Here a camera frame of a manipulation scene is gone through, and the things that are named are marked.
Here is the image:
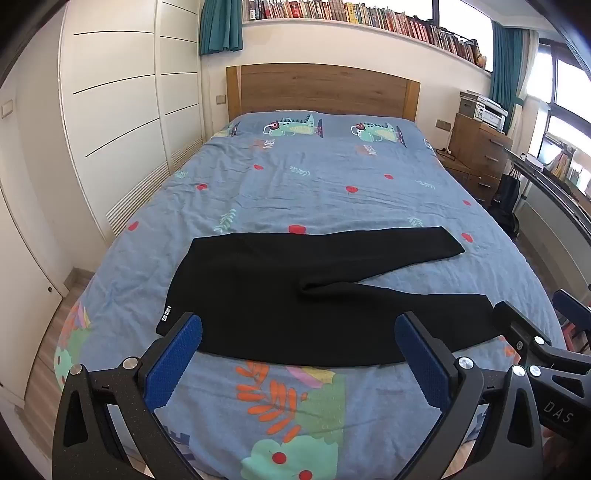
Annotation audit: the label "dinosaur print pillow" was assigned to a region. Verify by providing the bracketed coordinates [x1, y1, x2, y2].
[339, 115, 424, 148]
[227, 113, 334, 140]

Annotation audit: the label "black bag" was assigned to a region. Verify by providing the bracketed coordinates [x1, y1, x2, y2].
[498, 173, 522, 214]

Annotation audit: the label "white printer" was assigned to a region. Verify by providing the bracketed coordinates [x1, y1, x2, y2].
[459, 90, 509, 132]

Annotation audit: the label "wooden headboard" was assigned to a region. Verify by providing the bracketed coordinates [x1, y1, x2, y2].
[226, 63, 421, 124]

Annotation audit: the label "wooden nightstand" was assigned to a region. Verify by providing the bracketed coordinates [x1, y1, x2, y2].
[435, 148, 472, 185]

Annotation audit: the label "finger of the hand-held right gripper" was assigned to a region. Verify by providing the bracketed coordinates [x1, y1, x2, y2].
[492, 301, 591, 370]
[552, 289, 591, 334]

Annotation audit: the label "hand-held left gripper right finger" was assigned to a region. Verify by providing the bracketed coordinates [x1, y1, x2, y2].
[394, 312, 546, 480]

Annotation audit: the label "row of books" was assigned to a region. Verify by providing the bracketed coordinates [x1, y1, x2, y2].
[243, 0, 486, 65]

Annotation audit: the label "bed with blue printed sheet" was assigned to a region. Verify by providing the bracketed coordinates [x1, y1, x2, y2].
[54, 111, 570, 480]

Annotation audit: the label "wooden dresser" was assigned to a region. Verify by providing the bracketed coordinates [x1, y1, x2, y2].
[449, 113, 514, 206]

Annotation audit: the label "teal curtain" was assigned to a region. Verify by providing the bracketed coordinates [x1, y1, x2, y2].
[488, 21, 528, 121]
[199, 0, 244, 56]

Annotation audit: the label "black pants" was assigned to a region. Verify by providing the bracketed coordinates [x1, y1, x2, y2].
[156, 226, 509, 368]

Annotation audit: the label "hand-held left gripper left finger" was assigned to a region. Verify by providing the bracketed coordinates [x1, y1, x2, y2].
[52, 312, 204, 480]

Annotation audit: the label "white wardrobe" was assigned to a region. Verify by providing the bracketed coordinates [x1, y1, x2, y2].
[0, 0, 206, 407]

